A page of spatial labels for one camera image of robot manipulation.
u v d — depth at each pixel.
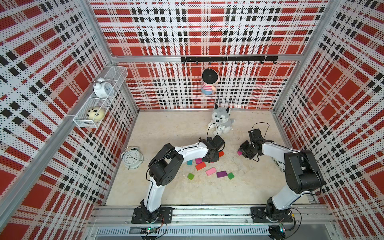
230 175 0.87
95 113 0.64
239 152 0.93
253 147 0.72
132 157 0.91
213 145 0.73
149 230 0.69
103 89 0.70
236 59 0.89
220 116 0.93
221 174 0.86
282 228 0.66
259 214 0.73
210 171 0.88
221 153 0.96
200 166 0.91
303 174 0.47
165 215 0.74
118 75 0.82
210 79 0.93
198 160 0.91
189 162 0.92
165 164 0.53
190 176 0.86
